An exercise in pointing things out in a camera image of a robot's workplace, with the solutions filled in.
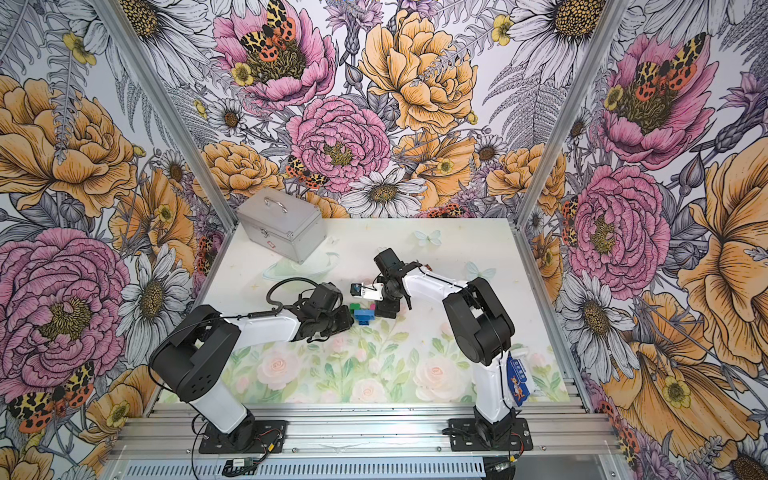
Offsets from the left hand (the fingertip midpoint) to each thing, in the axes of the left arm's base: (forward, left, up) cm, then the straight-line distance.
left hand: (351, 328), depth 93 cm
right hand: (+7, -10, +2) cm, 13 cm away
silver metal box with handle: (+31, +23, +14) cm, 41 cm away
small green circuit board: (-33, +23, 0) cm, 41 cm away
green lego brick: (+7, -1, +2) cm, 7 cm away
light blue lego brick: (+3, -4, +2) cm, 5 cm away
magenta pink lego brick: (+7, -6, +1) cm, 9 cm away
